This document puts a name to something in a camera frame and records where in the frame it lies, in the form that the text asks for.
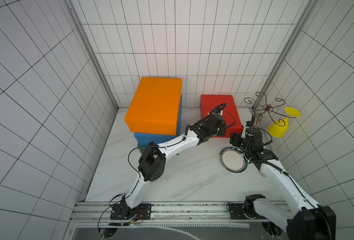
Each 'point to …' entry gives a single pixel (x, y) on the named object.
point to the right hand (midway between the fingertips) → (236, 133)
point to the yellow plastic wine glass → (279, 128)
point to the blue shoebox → (145, 138)
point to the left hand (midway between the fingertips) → (222, 129)
